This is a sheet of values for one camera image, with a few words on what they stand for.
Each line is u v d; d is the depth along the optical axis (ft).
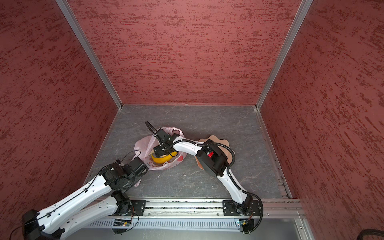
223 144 1.62
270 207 2.50
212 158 1.89
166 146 2.29
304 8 2.36
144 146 2.70
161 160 2.90
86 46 2.80
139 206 2.47
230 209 2.42
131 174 1.91
